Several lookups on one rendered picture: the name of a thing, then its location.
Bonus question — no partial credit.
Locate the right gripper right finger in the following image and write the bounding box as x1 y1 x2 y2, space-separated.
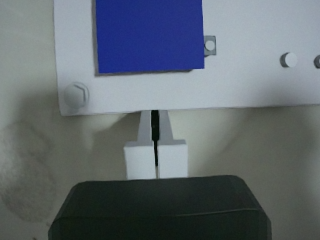
155 109 188 179

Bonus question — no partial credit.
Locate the blue rectangular plate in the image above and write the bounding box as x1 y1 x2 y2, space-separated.
96 0 204 73

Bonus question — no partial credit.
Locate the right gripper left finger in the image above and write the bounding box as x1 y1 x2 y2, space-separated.
124 109 157 180

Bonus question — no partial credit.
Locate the white rectangular fixture plate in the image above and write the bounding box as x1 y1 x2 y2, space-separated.
53 0 320 116

